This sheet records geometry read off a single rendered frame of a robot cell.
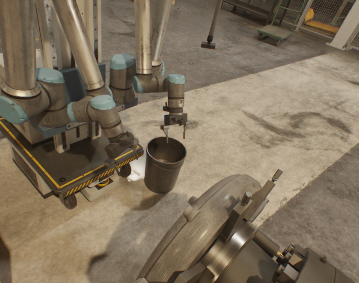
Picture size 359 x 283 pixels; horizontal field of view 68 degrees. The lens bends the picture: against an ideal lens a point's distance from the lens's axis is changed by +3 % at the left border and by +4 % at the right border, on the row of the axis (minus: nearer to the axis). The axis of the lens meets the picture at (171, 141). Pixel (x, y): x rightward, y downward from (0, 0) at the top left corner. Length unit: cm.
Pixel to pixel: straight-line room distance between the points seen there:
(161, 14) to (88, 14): 40
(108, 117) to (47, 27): 64
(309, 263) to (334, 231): 156
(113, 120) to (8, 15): 49
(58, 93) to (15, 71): 27
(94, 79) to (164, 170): 95
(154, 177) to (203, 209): 117
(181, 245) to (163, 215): 117
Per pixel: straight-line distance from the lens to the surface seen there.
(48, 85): 143
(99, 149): 198
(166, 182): 203
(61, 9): 119
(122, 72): 167
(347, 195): 302
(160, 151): 217
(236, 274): 106
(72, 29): 119
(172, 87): 136
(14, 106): 130
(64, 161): 191
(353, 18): 817
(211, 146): 274
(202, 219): 87
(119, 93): 173
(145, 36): 141
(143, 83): 141
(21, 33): 117
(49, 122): 153
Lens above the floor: 164
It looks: 38 degrees down
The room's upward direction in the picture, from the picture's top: 13 degrees clockwise
